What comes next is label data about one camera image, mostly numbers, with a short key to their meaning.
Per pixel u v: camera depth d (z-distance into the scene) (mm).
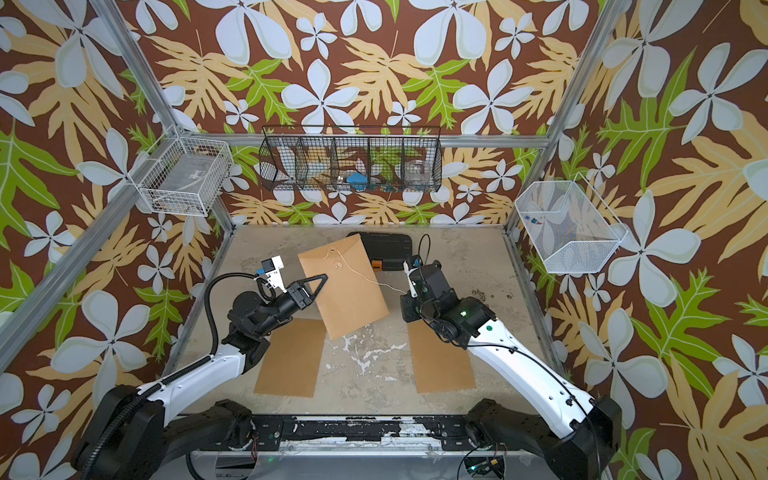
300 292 673
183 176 858
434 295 542
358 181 927
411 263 653
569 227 840
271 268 689
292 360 857
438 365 862
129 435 396
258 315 597
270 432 737
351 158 977
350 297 756
